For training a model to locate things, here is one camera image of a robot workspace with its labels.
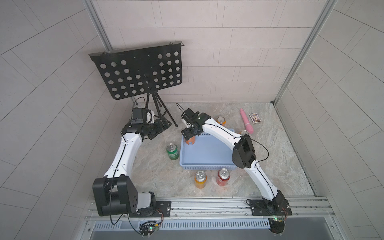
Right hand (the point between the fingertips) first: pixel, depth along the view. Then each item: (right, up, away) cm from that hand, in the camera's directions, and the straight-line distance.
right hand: (189, 133), depth 94 cm
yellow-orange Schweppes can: (+7, -19, -23) cm, 31 cm away
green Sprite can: (-8, -8, -13) cm, 17 cm away
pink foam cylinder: (+40, +5, +7) cm, 41 cm away
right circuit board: (+43, -40, -25) cm, 64 cm away
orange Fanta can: (+21, +8, 0) cm, 22 cm away
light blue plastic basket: (+13, -11, -3) cm, 17 cm away
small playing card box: (+46, +9, +11) cm, 49 cm away
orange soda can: (+2, -5, -3) cm, 6 cm away
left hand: (-11, +7, -12) cm, 18 cm away
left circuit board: (-16, -39, -29) cm, 51 cm away
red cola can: (+18, -18, -22) cm, 34 cm away
